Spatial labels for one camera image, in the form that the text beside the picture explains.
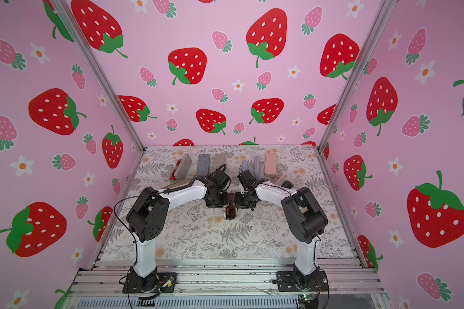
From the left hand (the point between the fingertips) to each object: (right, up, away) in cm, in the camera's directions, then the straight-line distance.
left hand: (228, 205), depth 95 cm
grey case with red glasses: (-26, +18, +9) cm, 33 cm away
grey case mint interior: (-8, +23, +16) cm, 29 cm away
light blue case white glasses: (+9, +20, +12) cm, 25 cm away
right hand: (+5, +1, 0) cm, 5 cm away
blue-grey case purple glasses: (-15, +20, +16) cm, 30 cm away
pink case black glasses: (+31, +10, +9) cm, 34 cm away
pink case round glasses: (+25, +21, +20) cm, 38 cm away
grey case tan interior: (+16, +19, +10) cm, 27 cm away
